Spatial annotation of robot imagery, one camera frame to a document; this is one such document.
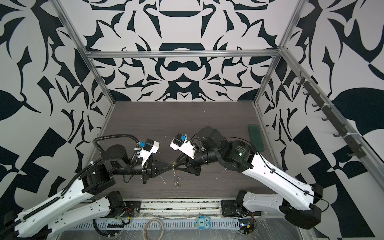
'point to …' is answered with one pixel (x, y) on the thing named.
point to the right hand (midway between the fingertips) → (176, 164)
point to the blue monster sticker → (204, 222)
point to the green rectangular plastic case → (255, 137)
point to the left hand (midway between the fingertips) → (173, 165)
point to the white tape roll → (144, 234)
